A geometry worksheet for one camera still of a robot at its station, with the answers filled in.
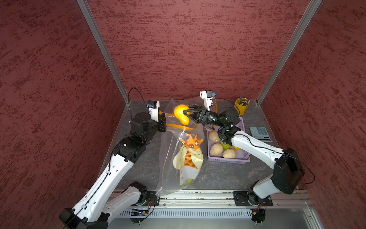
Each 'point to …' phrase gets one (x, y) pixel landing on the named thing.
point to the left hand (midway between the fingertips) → (163, 117)
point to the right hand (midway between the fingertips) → (182, 114)
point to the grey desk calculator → (260, 132)
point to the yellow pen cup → (240, 109)
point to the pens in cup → (244, 101)
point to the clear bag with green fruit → (184, 150)
